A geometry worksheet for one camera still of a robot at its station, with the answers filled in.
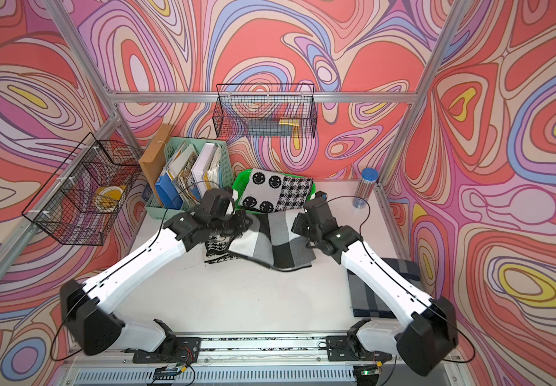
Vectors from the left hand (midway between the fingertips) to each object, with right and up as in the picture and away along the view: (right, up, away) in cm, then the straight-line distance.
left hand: (255, 222), depth 76 cm
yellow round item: (-44, +8, -5) cm, 45 cm away
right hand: (+14, -2, +4) cm, 14 cm away
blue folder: (-36, +11, +18) cm, 42 cm away
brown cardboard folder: (-36, +21, +6) cm, 42 cm away
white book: (-20, +19, +13) cm, 31 cm away
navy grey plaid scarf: (+39, -27, +6) cm, 48 cm away
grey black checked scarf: (+5, -7, +3) cm, 10 cm away
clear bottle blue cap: (+44, +17, +21) cm, 52 cm away
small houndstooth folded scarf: (-16, -10, +17) cm, 26 cm away
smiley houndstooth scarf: (+3, +11, +30) cm, 32 cm away
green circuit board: (-27, -46, -4) cm, 53 cm away
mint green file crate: (-29, +21, +20) cm, 41 cm away
